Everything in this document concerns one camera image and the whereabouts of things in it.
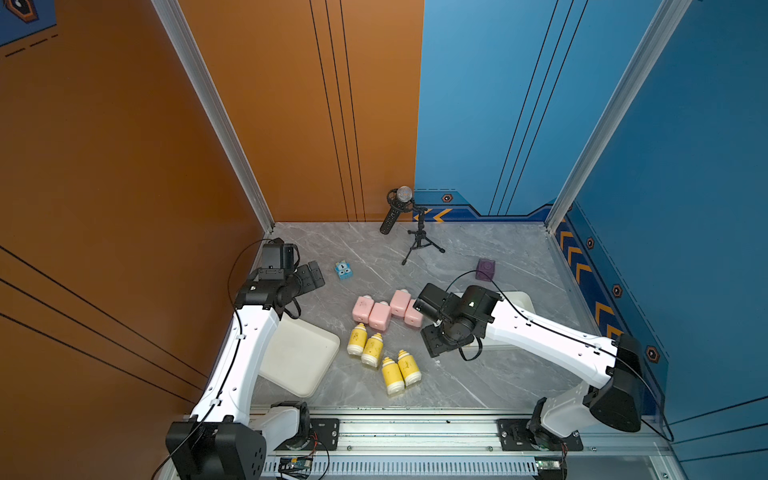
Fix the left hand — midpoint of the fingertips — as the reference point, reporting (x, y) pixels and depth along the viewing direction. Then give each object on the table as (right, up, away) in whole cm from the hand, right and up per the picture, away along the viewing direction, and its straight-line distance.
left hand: (304, 273), depth 80 cm
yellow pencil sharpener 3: (+28, -25, -3) cm, 38 cm away
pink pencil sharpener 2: (+20, -13, +8) cm, 25 cm away
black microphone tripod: (+34, +10, +28) cm, 45 cm away
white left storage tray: (-4, -25, +7) cm, 27 cm away
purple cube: (+56, 0, +22) cm, 60 cm away
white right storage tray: (+67, -11, +19) cm, 70 cm away
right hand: (+35, -18, -5) cm, 39 cm away
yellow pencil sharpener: (+14, -18, +2) cm, 23 cm away
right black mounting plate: (+53, -39, -7) cm, 67 cm away
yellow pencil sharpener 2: (+24, -26, -4) cm, 36 cm away
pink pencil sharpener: (+15, -12, +9) cm, 21 cm away
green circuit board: (0, -46, -8) cm, 46 cm away
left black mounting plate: (+7, -40, -6) cm, 41 cm away
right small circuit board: (+61, -45, -10) cm, 76 cm away
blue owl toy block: (+6, -1, +25) cm, 26 cm away
